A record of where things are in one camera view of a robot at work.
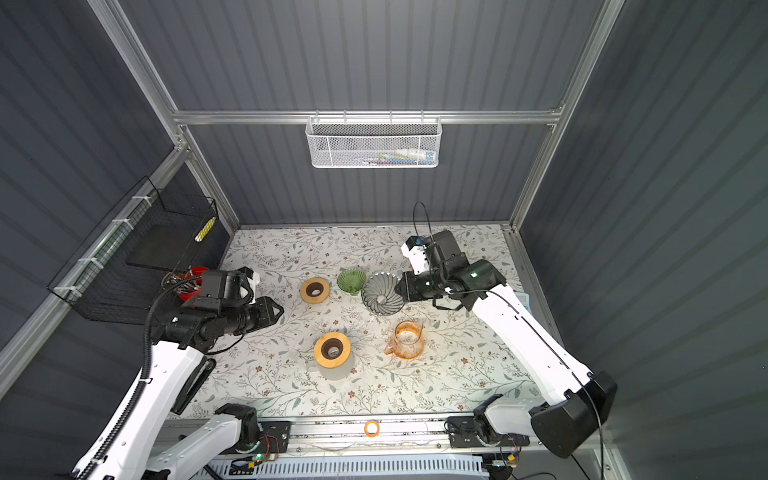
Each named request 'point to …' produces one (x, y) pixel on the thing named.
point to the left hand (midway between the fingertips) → (277, 311)
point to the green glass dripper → (351, 280)
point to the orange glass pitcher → (408, 340)
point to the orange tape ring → (372, 435)
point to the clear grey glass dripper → (380, 296)
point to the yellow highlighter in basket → (204, 230)
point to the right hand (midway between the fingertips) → (399, 291)
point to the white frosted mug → (336, 373)
